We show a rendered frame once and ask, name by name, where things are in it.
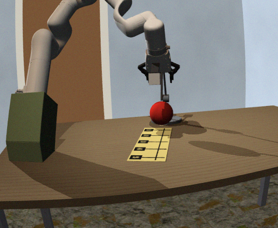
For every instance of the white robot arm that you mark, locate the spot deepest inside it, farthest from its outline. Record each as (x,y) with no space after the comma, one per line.
(46,45)

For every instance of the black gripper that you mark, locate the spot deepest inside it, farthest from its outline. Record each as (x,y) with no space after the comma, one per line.
(164,67)

